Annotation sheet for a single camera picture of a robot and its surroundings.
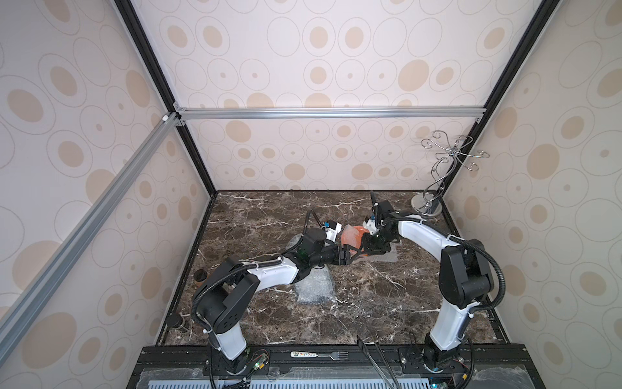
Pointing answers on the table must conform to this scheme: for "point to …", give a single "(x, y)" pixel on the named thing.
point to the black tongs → (376, 367)
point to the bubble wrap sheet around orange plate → (390, 256)
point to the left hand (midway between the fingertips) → (361, 254)
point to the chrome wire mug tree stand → (427, 204)
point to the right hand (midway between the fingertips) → (372, 250)
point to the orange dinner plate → (352, 236)
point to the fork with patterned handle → (334, 355)
